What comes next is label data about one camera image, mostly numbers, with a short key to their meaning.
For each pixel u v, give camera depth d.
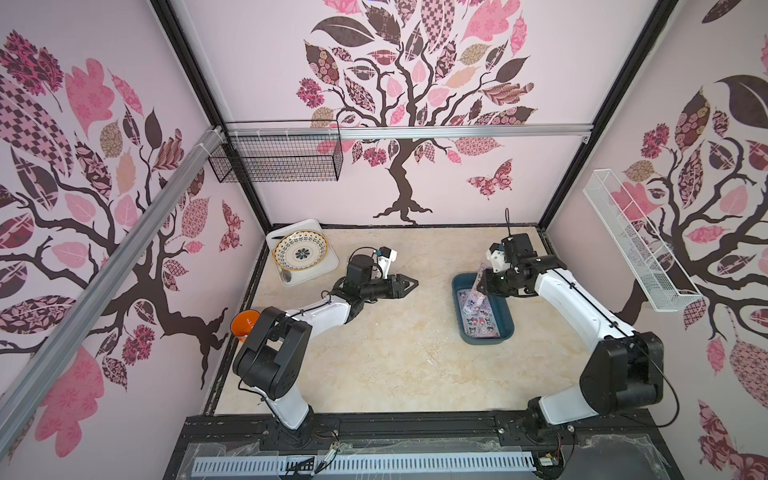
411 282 0.84
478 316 0.93
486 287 0.75
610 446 0.72
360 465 0.70
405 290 0.80
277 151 0.95
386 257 0.81
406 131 0.94
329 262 1.08
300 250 1.13
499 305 0.97
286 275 1.06
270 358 0.47
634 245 0.80
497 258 0.80
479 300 0.85
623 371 0.42
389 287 0.78
